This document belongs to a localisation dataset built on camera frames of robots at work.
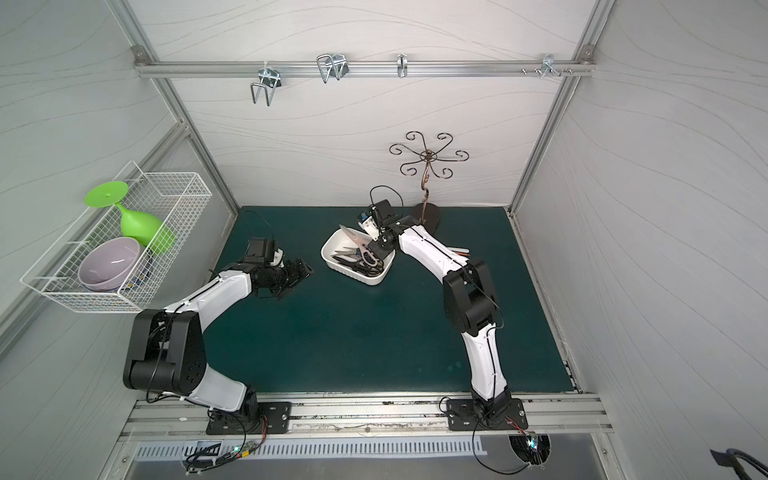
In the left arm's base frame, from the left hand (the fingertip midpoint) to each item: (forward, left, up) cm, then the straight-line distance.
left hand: (306, 277), depth 91 cm
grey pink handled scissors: (+15, -16, 0) cm, 22 cm away
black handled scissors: (+7, -18, -6) cm, 20 cm away
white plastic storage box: (+17, -6, -4) cm, 19 cm away
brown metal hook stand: (+30, -40, -2) cm, 50 cm away
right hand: (+12, -23, +4) cm, 26 cm away
